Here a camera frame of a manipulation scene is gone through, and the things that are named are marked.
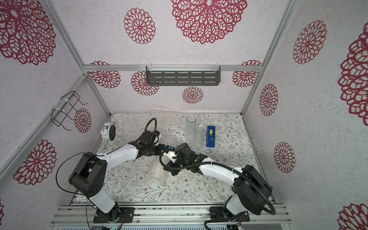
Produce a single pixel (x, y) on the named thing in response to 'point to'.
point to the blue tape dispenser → (210, 139)
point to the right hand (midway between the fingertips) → (163, 167)
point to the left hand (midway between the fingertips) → (164, 151)
